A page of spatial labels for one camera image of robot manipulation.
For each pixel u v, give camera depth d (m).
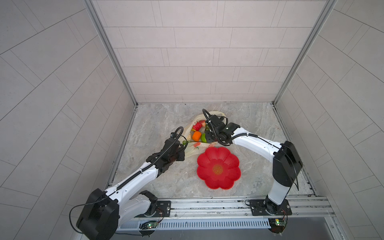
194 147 0.85
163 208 0.72
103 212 0.39
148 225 0.65
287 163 0.45
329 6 0.71
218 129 0.65
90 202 0.39
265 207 0.63
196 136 0.93
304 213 0.70
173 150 0.62
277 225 0.68
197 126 0.96
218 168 0.85
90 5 0.71
